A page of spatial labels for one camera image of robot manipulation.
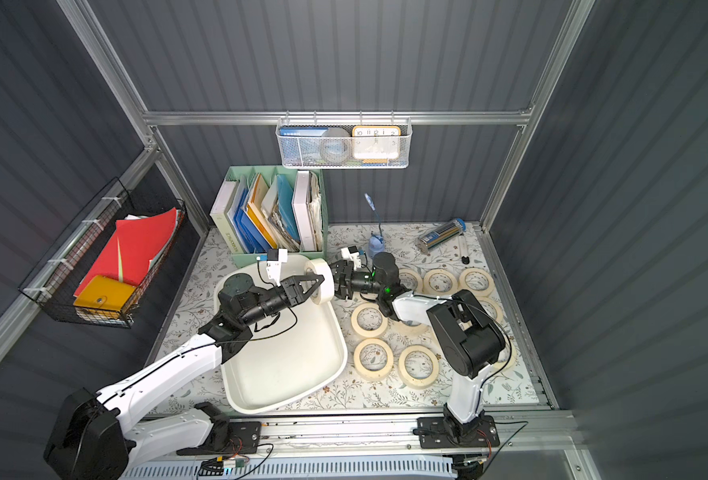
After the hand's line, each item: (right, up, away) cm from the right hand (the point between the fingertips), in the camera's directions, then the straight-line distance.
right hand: (324, 278), depth 78 cm
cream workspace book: (-33, +19, +11) cm, 40 cm away
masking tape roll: (+1, -3, -7) cm, 8 cm away
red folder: (-48, +6, -6) cm, 48 cm away
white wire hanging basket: (+6, +34, +11) cm, 37 cm away
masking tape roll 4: (+26, -26, +7) cm, 38 cm away
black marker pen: (+48, +4, +31) cm, 57 cm away
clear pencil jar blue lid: (+40, +14, +33) cm, 54 cm away
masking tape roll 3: (+13, -25, +8) cm, 29 cm away
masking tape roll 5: (+21, -16, +12) cm, 29 cm away
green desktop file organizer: (-18, +20, +16) cm, 31 cm away
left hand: (0, 0, -9) cm, 9 cm away
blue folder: (-27, +12, +18) cm, 34 cm away
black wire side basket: (-46, -4, -15) cm, 48 cm away
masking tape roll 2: (+12, -15, +16) cm, 25 cm away
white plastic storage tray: (-11, -23, +9) cm, 27 cm away
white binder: (-9, +20, +15) cm, 27 cm away
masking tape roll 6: (+38, -4, +25) cm, 45 cm away
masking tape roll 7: (+50, -3, +24) cm, 56 cm away
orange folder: (-24, +18, +20) cm, 36 cm away
